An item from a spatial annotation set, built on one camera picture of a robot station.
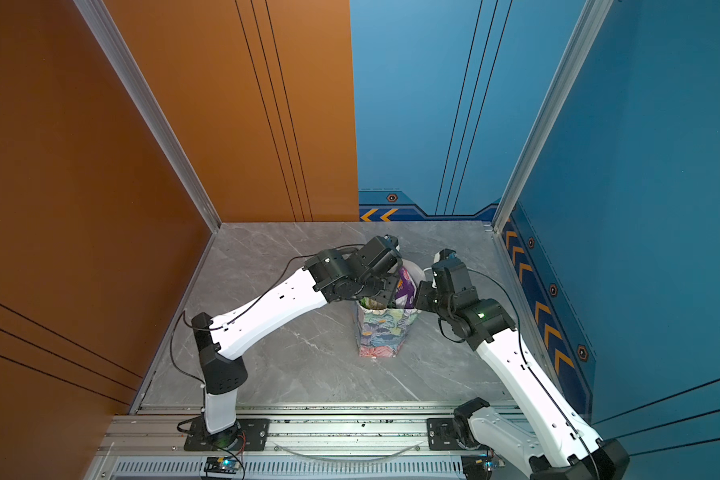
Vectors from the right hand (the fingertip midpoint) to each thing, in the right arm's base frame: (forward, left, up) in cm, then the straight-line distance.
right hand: (416, 289), depth 75 cm
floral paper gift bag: (-8, +9, -8) cm, 14 cm away
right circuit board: (-34, -13, -24) cm, 44 cm away
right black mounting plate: (-28, -6, -22) cm, 36 cm away
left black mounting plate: (-28, +41, -22) cm, 55 cm away
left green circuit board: (-34, +48, -23) cm, 63 cm away
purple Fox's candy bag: (+1, +2, -3) cm, 3 cm away
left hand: (0, +6, +3) cm, 7 cm away
